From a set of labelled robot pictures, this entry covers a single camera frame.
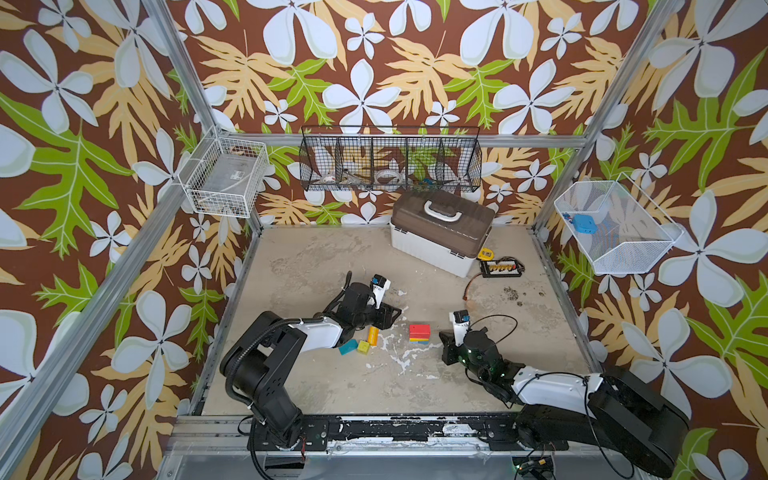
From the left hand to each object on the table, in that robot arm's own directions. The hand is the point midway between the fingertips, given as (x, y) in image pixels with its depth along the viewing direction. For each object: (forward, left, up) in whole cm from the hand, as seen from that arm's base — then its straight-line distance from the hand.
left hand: (393, 305), depth 90 cm
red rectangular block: (-4, -8, -7) cm, 12 cm away
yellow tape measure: (+24, -36, -5) cm, 43 cm away
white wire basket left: (+27, +50, +27) cm, 63 cm away
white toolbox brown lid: (+20, -16, +12) cm, 29 cm away
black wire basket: (+42, +3, +24) cm, 48 cm away
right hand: (-9, -13, -2) cm, 16 cm away
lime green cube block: (-12, +9, -4) cm, 15 cm away
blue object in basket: (+16, -55, +20) cm, 61 cm away
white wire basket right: (+13, -63, +22) cm, 67 cm away
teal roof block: (-12, +13, -4) cm, 18 cm away
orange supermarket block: (-8, +6, -6) cm, 12 cm away
